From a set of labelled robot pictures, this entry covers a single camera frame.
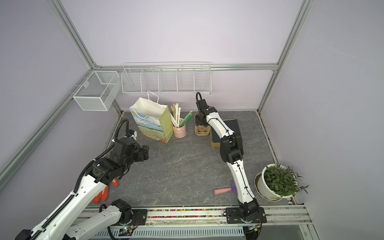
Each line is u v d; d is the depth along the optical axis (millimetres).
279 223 726
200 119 789
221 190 805
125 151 541
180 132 1017
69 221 413
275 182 683
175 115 991
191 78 1056
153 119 829
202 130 1054
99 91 971
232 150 640
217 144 981
